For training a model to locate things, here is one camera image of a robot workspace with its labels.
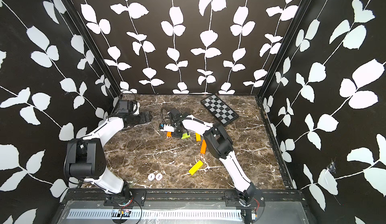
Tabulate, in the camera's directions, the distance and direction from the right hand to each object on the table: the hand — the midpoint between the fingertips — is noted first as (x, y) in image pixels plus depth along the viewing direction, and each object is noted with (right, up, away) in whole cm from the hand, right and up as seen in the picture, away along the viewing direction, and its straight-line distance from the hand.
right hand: (174, 129), depth 99 cm
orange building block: (-3, -2, -1) cm, 4 cm away
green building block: (+8, -3, -4) cm, 9 cm away
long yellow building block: (+15, -20, -15) cm, 29 cm away
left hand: (-17, +10, -6) cm, 20 cm away
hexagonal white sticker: (-6, -23, -17) cm, 30 cm away
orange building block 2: (+20, -10, -8) cm, 23 cm away
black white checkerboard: (+32, +13, +10) cm, 36 cm away
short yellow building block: (+16, -4, -3) cm, 17 cm away
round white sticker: (-10, -23, -18) cm, 31 cm away
